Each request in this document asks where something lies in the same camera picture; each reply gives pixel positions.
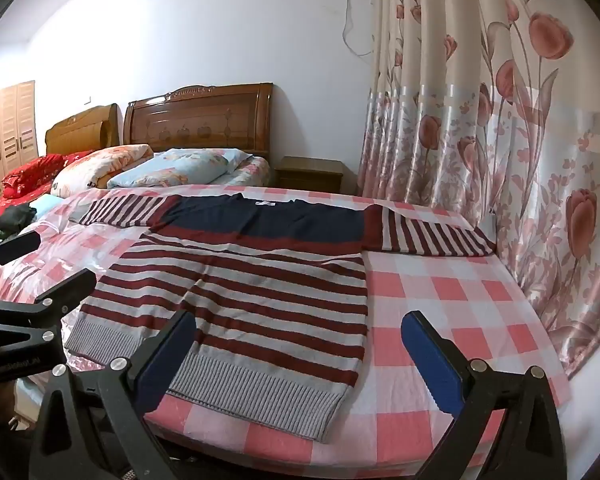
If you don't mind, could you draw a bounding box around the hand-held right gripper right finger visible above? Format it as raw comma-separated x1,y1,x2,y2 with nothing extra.
400,310,568,480

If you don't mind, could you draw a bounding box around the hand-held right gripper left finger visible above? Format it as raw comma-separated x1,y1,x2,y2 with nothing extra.
27,310,198,480

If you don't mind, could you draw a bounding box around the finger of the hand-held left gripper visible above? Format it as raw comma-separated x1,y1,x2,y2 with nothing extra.
30,268,97,321
0,231,42,286

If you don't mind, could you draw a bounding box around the striped knit sweater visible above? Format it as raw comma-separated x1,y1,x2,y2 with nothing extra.
65,192,497,443

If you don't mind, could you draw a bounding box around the dark cloth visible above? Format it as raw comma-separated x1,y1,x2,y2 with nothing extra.
0,205,37,234

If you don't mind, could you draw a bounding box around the light blue cloth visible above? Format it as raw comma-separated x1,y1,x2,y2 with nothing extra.
31,195,64,222

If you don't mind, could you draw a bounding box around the pink checked bedsheet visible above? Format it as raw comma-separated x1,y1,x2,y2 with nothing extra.
0,183,574,472

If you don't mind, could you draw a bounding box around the pink floral pillow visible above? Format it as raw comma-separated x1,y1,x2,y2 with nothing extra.
50,144,155,197

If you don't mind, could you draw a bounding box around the wooden wardrobe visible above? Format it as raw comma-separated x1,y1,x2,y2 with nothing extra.
0,80,39,209

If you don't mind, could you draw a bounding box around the small wooden headboard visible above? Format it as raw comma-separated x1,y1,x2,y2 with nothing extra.
45,103,122,157

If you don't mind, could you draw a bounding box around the light blue floral pillow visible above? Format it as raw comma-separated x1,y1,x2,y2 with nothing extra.
107,147,255,190

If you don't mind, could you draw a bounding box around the large carved wooden headboard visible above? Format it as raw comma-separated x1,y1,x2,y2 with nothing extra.
124,83,274,159

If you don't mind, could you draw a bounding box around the wooden nightstand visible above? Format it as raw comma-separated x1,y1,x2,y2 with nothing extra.
275,156,349,195

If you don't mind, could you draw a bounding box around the floral tulip curtain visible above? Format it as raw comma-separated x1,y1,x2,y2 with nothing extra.
357,0,600,381

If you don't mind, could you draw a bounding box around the air conditioner cable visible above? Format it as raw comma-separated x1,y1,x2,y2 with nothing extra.
343,0,377,57

